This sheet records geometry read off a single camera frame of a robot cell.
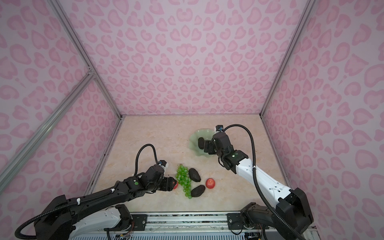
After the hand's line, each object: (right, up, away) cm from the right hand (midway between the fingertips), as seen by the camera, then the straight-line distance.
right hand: (212, 141), depth 81 cm
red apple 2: (-19, -24, -1) cm, 31 cm away
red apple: (-1, -23, 0) cm, 23 cm away
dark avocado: (-5, -3, +17) cm, 19 cm away
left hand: (-21, -21, 0) cm, 30 cm away
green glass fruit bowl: (-1, +2, +22) cm, 22 cm away
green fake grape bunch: (-16, -21, +2) cm, 27 cm away
